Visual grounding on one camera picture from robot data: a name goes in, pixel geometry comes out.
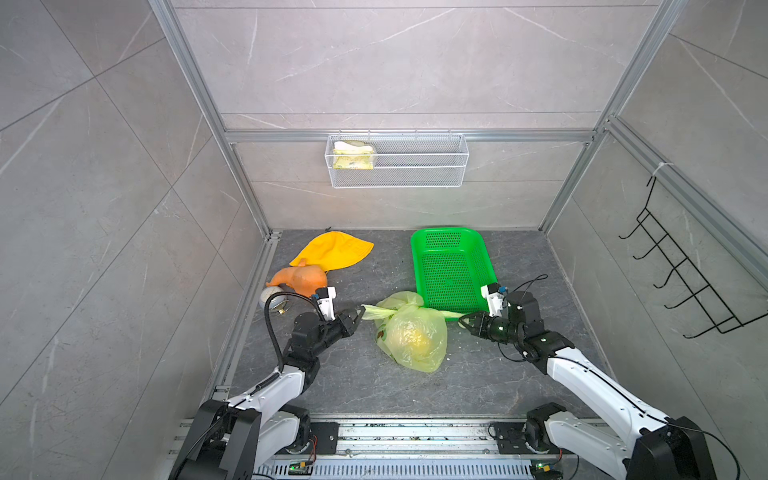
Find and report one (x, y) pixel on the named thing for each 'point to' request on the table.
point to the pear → (416, 341)
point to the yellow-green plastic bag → (395, 314)
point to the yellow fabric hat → (333, 250)
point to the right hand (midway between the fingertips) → (462, 319)
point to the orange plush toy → (303, 279)
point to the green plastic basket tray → (451, 265)
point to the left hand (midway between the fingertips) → (365, 305)
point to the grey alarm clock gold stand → (277, 303)
